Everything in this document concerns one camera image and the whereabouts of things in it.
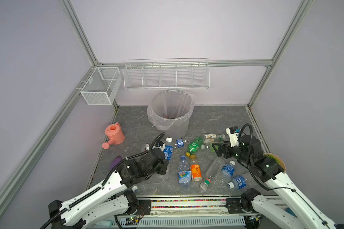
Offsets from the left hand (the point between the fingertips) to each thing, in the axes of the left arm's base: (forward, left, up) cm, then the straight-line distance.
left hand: (165, 164), depth 72 cm
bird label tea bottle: (+21, -36, -13) cm, 44 cm away
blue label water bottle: (-3, -35, -12) cm, 37 cm away
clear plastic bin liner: (+41, -2, -2) cm, 41 cm away
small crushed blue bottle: (+19, -9, -12) cm, 24 cm away
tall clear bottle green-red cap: (-1, -27, -16) cm, 31 cm away
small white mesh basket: (+63, +47, +2) cm, 79 cm away
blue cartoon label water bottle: (-2, -10, -11) cm, 15 cm away
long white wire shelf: (+60, -3, +13) cm, 62 cm away
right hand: (+7, -29, +5) cm, 30 cm away
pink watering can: (+26, +33, -5) cm, 42 cm away
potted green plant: (+2, -61, -5) cm, 61 cm away
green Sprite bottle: (+15, -18, -11) cm, 26 cm away
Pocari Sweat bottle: (+5, -2, +6) cm, 8 cm away
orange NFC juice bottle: (0, -17, -10) cm, 20 cm away
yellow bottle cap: (+9, -17, -14) cm, 23 cm away
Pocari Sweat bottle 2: (-8, +17, -13) cm, 23 cm away
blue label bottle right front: (-9, -39, -10) cm, 41 cm away
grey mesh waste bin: (+23, -8, -4) cm, 25 cm away
